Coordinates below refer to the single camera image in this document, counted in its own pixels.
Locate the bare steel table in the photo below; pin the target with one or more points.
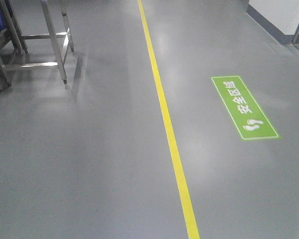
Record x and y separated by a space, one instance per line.
54 42

